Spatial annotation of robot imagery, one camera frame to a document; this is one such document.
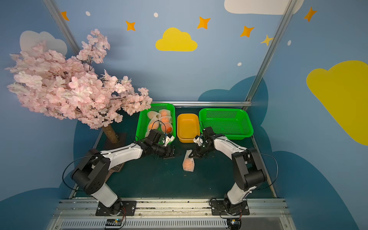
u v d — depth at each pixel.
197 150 0.79
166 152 0.77
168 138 0.82
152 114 1.07
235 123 1.12
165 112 1.10
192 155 0.84
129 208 0.74
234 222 0.73
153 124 1.03
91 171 0.46
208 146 0.73
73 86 0.50
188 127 1.09
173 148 0.77
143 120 1.04
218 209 0.74
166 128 0.99
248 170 0.47
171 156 0.75
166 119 1.06
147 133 0.99
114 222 0.73
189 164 0.82
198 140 0.86
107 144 0.99
